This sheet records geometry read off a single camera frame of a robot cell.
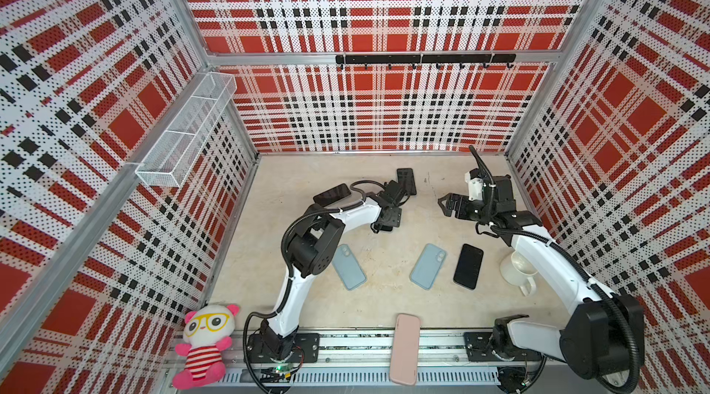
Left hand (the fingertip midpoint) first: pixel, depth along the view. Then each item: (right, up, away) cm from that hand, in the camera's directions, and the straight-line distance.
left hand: (386, 219), depth 100 cm
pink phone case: (+4, -32, -27) cm, 41 cm away
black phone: (+9, +15, +12) cm, 21 cm away
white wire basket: (-74, +22, -7) cm, 77 cm away
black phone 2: (+26, -14, -11) cm, 32 cm away
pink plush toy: (-48, -25, -29) cm, 62 cm away
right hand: (+19, +7, -17) cm, 27 cm away
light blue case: (-13, -14, -10) cm, 22 cm away
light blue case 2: (+13, -14, -10) cm, 22 cm away
